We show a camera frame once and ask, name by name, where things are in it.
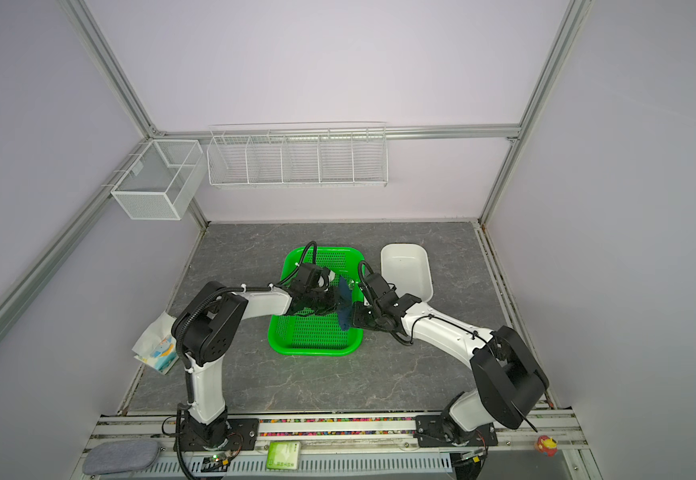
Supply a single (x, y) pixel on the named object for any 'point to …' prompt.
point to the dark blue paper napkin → (344, 310)
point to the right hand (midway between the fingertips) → (352, 320)
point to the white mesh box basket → (165, 178)
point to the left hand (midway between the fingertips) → (351, 306)
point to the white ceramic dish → (408, 267)
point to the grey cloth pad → (120, 455)
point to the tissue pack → (157, 347)
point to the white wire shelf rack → (299, 155)
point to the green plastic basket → (318, 335)
